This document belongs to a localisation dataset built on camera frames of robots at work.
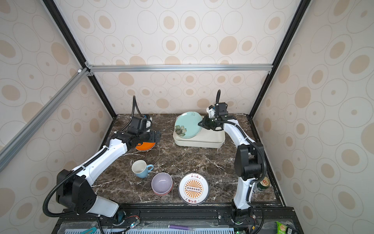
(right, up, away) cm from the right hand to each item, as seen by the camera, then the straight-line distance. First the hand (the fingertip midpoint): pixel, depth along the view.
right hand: (199, 123), depth 91 cm
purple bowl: (-22, -35, -10) cm, 42 cm away
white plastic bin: (+6, -11, +16) cm, 20 cm away
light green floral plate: (-8, -1, +3) cm, 9 cm away
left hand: (-25, -5, -8) cm, 26 cm away
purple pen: (-10, -51, -21) cm, 56 cm away
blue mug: (-35, -28, -3) cm, 45 cm away
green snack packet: (+38, -51, -22) cm, 68 cm away
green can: (+31, -33, -17) cm, 49 cm away
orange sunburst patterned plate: (-4, -37, -9) cm, 39 cm away
